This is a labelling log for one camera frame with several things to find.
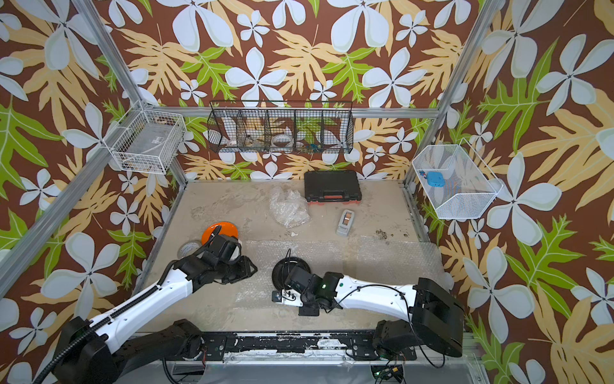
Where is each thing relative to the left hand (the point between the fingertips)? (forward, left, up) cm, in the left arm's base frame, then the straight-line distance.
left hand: (257, 267), depth 81 cm
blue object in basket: (+28, -64, +16) cm, 72 cm away
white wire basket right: (+25, -69, +16) cm, 76 cm away
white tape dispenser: (+24, -34, -6) cm, 42 cm away
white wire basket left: (+39, +43, +24) cm, 62 cm away
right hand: (-9, -14, -6) cm, 17 cm away
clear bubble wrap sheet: (+29, -9, -3) cm, 30 cm away
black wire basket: (+52, -18, +22) cm, 59 cm away
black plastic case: (+47, -30, -10) cm, 57 cm away
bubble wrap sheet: (+7, -53, -10) cm, 54 cm away
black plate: (+3, -8, -6) cm, 10 cm away
